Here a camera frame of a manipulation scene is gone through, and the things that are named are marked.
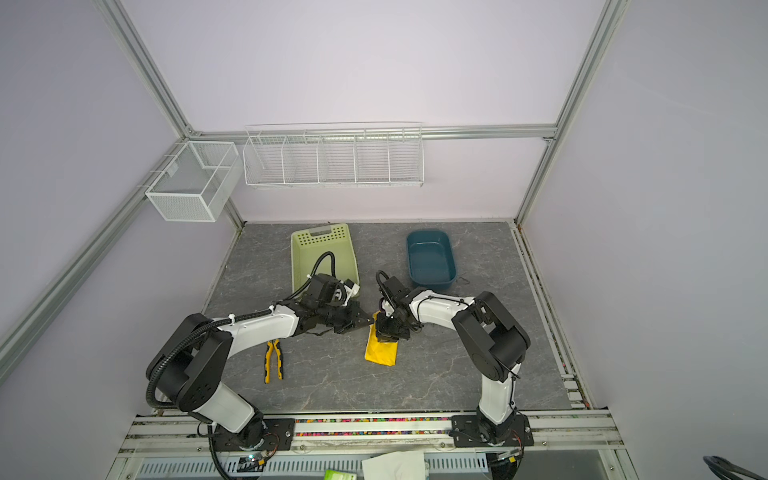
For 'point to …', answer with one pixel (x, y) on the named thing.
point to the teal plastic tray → (430, 258)
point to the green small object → (334, 475)
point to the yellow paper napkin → (377, 351)
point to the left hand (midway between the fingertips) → (374, 325)
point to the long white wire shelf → (334, 155)
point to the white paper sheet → (398, 465)
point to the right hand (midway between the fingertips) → (378, 341)
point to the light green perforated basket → (309, 244)
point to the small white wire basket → (192, 186)
